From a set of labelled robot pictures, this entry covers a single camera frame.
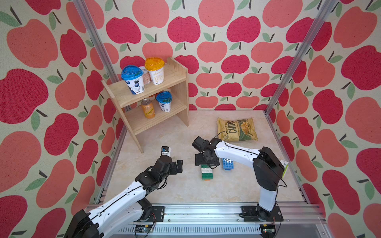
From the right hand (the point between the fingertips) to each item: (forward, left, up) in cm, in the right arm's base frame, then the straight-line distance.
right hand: (203, 165), depth 88 cm
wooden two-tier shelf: (+29, +52, +15) cm, 62 cm away
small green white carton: (+6, -49, -1) cm, 50 cm away
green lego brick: (-6, -2, -1) cm, 7 cm away
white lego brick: (-3, -2, 0) cm, 3 cm away
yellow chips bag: (+26, -22, +3) cm, 35 cm away
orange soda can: (+19, +33, +27) cm, 46 cm away
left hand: (-4, +15, +7) cm, 17 cm away
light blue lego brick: (+2, -15, 0) cm, 15 cm away
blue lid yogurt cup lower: (+27, +25, +28) cm, 46 cm away
